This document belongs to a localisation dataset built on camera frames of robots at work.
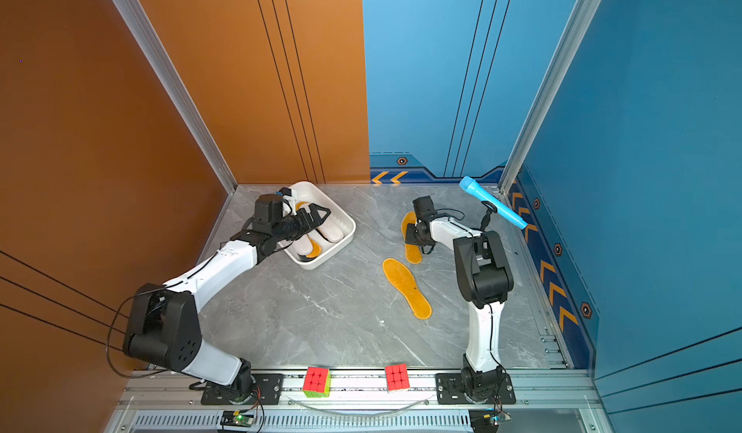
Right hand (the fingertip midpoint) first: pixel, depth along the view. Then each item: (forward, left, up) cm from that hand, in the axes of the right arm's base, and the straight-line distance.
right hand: (414, 237), depth 103 cm
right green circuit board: (-53, -14, -3) cm, 55 cm away
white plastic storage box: (+17, +40, +6) cm, 44 cm away
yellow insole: (-7, +34, +3) cm, 35 cm away
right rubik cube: (-45, +7, +4) cm, 46 cm away
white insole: (0, +29, +4) cm, 30 cm away
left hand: (-4, +29, +19) cm, 34 cm away
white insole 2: (-7, +38, +5) cm, 39 cm away
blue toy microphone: (0, -20, +21) cm, 29 cm away
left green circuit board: (-54, +47, -2) cm, 72 cm away
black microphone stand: (-2, -22, +12) cm, 26 cm away
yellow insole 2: (-6, +1, 0) cm, 6 cm away
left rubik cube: (-47, +27, +3) cm, 54 cm away
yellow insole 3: (-18, +4, 0) cm, 19 cm away
